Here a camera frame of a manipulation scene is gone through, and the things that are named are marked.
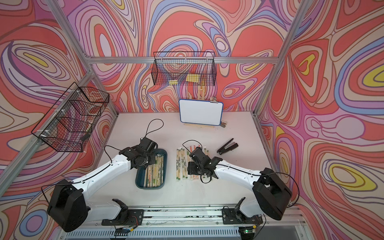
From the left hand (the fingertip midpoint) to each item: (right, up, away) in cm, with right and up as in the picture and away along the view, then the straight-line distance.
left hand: (153, 159), depth 85 cm
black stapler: (+48, +6, +14) cm, 51 cm away
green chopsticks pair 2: (+19, -2, +10) cm, 21 cm away
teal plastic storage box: (0, -10, 0) cm, 10 cm away
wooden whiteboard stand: (+46, +21, +26) cm, 56 cm away
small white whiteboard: (+27, +29, +13) cm, 42 cm away
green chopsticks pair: (+14, -4, +6) cm, 16 cm away
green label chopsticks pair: (+16, -4, +6) cm, 18 cm away
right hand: (+23, -8, -1) cm, 24 cm away
